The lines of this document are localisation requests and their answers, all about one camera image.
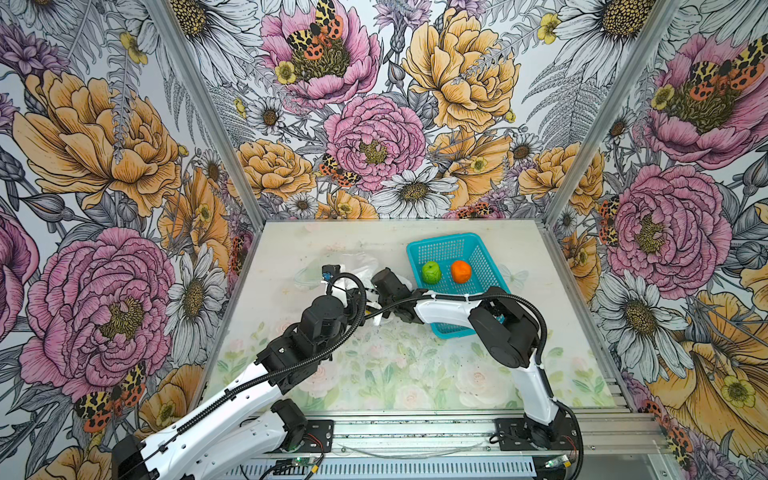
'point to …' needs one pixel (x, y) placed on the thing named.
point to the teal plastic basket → (446, 251)
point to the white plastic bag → (349, 270)
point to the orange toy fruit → (461, 272)
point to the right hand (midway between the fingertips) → (378, 298)
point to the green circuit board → (304, 461)
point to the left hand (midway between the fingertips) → (357, 295)
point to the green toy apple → (431, 272)
